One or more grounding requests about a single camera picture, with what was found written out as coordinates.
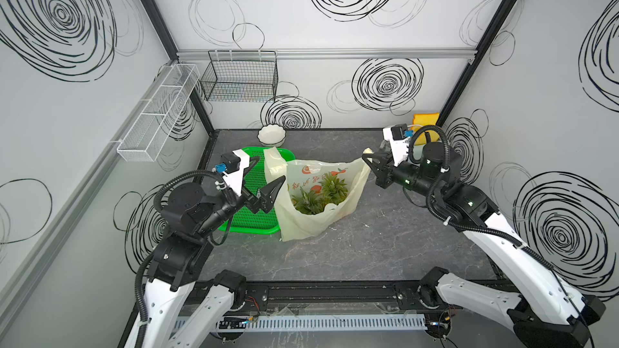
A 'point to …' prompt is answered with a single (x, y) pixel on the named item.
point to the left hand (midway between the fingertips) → (270, 167)
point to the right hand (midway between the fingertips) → (366, 157)
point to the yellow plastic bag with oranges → (309, 174)
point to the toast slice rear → (423, 119)
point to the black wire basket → (240, 76)
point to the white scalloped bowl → (272, 135)
